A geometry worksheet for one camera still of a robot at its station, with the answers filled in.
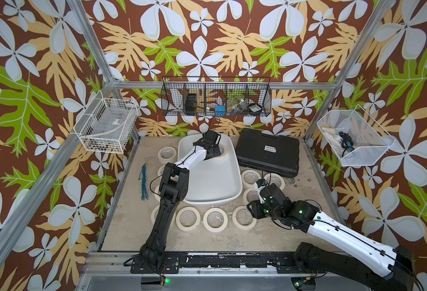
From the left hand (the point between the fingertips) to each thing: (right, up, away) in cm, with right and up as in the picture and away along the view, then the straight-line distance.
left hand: (215, 149), depth 107 cm
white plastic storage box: (+1, -17, -9) cm, 19 cm away
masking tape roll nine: (-14, -37, -26) cm, 47 cm away
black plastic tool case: (+30, -2, -3) cm, 30 cm away
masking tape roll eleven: (+13, -34, -20) cm, 42 cm away
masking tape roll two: (-31, -3, +4) cm, 31 cm away
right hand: (+14, -25, -30) cm, 41 cm away
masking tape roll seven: (+19, -16, -5) cm, 25 cm away
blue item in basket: (+2, +20, -12) cm, 24 cm away
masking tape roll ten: (-1, -35, -21) cm, 40 cm away
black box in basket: (-14, +23, -16) cm, 31 cm away
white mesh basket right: (+64, +2, -33) cm, 72 cm away
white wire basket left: (-50, +10, -26) cm, 57 cm away
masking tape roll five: (+5, -2, +2) cm, 5 cm away
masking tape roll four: (+33, -16, -8) cm, 37 cm away
